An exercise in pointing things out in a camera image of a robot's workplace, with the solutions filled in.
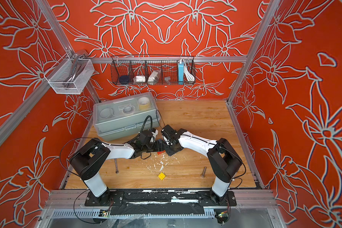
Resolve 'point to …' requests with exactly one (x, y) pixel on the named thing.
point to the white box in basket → (139, 79)
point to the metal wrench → (117, 170)
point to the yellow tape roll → (144, 103)
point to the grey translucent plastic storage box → (123, 118)
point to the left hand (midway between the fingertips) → (164, 144)
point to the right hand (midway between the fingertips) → (167, 151)
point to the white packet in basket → (154, 76)
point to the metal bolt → (204, 172)
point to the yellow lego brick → (161, 175)
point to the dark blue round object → (124, 79)
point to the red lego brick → (158, 153)
